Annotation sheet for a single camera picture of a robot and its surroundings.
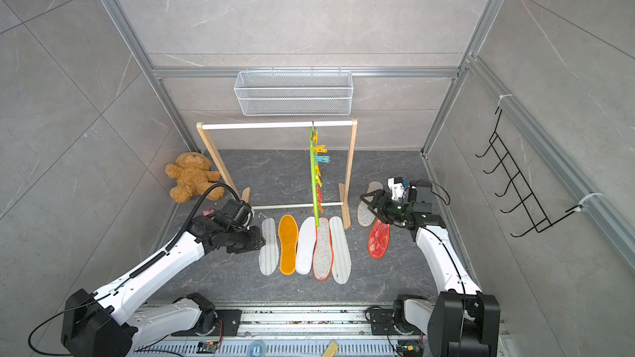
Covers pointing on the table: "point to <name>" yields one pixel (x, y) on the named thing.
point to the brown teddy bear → (193, 173)
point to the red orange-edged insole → (379, 239)
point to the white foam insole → (307, 239)
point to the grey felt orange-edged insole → (322, 258)
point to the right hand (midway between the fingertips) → (367, 201)
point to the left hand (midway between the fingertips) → (265, 240)
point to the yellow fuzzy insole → (288, 234)
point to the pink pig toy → (207, 211)
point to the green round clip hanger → (316, 151)
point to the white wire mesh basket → (292, 92)
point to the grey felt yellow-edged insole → (366, 216)
